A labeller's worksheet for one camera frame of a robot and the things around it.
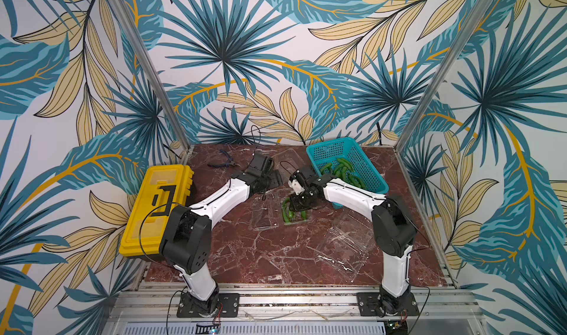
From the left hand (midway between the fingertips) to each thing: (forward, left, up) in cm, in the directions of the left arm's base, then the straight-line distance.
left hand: (275, 183), depth 90 cm
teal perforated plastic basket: (+24, -23, -7) cm, 34 cm away
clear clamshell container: (-21, -28, -12) cm, 37 cm away
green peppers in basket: (+16, -33, -11) cm, 38 cm away
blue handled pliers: (+20, +24, -11) cm, 33 cm away
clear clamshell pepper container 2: (-6, +2, -11) cm, 13 cm away
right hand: (-7, -7, -7) cm, 12 cm away
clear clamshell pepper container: (+19, -5, -9) cm, 22 cm away
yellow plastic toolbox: (-7, +41, +4) cm, 42 cm away
